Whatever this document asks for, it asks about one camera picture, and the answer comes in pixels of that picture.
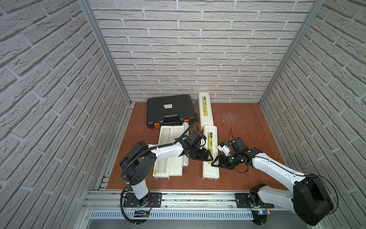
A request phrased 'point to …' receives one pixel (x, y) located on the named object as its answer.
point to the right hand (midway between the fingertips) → (217, 165)
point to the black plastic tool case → (170, 110)
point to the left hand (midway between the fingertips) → (209, 160)
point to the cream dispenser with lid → (170, 166)
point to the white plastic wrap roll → (186, 158)
